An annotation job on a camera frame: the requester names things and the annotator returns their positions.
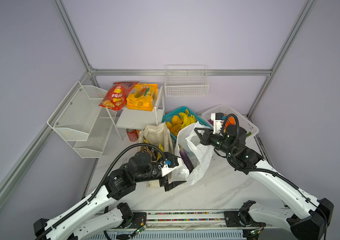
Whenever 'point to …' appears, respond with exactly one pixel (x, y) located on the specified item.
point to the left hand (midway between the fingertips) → (180, 168)
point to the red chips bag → (115, 98)
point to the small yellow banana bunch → (179, 122)
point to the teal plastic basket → (182, 110)
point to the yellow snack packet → (161, 147)
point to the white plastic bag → (199, 154)
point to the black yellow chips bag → (152, 151)
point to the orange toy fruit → (232, 121)
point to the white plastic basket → (251, 128)
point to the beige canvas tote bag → (159, 132)
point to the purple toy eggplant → (186, 159)
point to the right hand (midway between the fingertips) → (193, 129)
